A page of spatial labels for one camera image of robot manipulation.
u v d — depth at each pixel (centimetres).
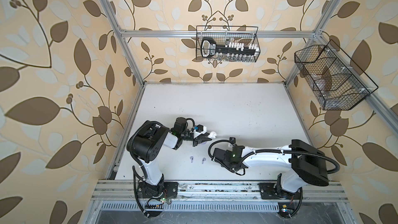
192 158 84
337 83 73
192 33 91
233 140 77
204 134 77
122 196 75
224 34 91
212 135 85
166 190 74
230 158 61
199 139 79
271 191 72
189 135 79
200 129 75
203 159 84
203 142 85
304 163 44
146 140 50
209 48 84
